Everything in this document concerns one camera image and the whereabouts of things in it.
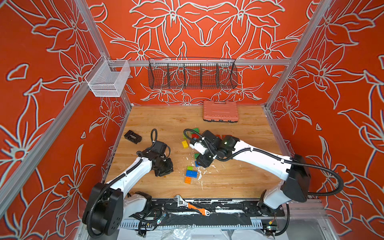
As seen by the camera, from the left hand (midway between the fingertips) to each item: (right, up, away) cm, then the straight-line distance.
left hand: (173, 169), depth 83 cm
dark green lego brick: (+14, +21, +24) cm, 35 cm away
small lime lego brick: (+10, 0, +2) cm, 10 cm away
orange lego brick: (+9, -5, -2) cm, 10 cm away
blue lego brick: (+10, -2, -2) cm, 11 cm away
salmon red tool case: (+33, +34, +28) cm, 55 cm away
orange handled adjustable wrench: (+5, -15, -9) cm, 18 cm away
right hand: (+14, +8, -6) cm, 18 cm away
